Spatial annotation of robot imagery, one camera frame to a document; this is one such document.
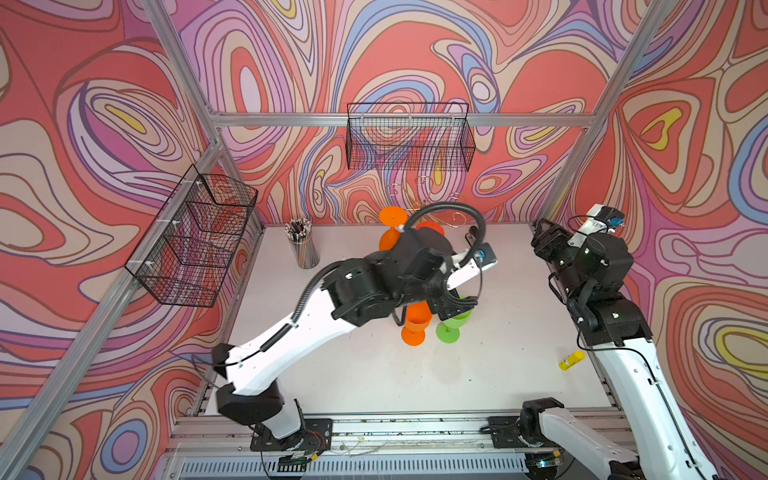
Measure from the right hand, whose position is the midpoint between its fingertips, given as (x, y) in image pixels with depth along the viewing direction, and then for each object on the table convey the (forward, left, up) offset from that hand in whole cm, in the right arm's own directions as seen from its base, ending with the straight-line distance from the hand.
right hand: (546, 231), depth 65 cm
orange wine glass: (+11, +34, -5) cm, 36 cm away
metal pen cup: (+21, +63, -20) cm, 70 cm away
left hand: (-12, +21, +3) cm, 24 cm away
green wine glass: (-6, +17, -38) cm, 42 cm away
